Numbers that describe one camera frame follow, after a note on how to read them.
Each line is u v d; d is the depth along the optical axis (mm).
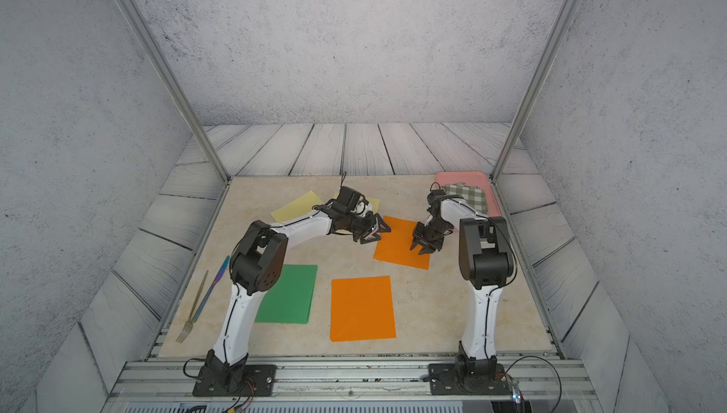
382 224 919
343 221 813
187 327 808
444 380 726
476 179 1216
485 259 563
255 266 582
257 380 727
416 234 889
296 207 1140
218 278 919
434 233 863
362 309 847
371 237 918
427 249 893
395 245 973
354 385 728
